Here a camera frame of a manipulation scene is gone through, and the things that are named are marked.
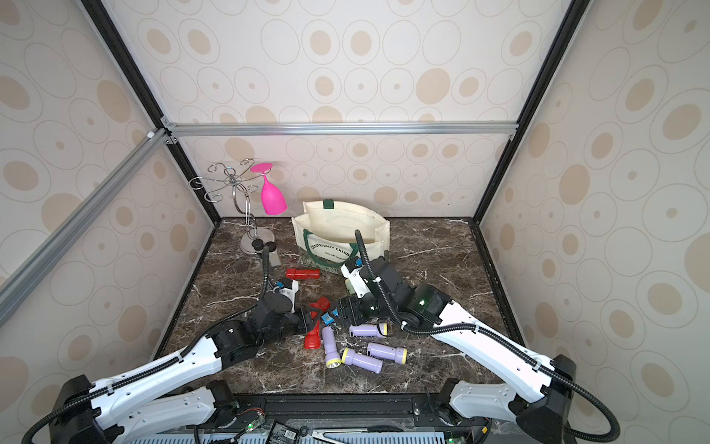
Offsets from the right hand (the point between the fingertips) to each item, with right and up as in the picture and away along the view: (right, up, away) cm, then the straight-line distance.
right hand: (349, 303), depth 69 cm
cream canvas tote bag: (-11, +19, +36) cm, 42 cm away
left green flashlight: (-1, 0, +28) cm, 28 cm away
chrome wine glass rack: (-40, +17, +40) cm, 59 cm away
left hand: (-6, -4, +5) cm, 9 cm away
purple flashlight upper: (+6, -12, +16) cm, 21 cm away
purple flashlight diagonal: (-6, -16, +12) cm, 21 cm away
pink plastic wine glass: (-27, +30, +26) cm, 48 cm away
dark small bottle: (-34, +15, +31) cm, 48 cm away
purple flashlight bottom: (0, -18, +10) cm, 21 cm away
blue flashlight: (-8, -9, +19) cm, 22 cm away
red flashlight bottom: (-10, -10, +3) cm, 14 cm away
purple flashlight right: (+8, -16, +12) cm, 22 cm away
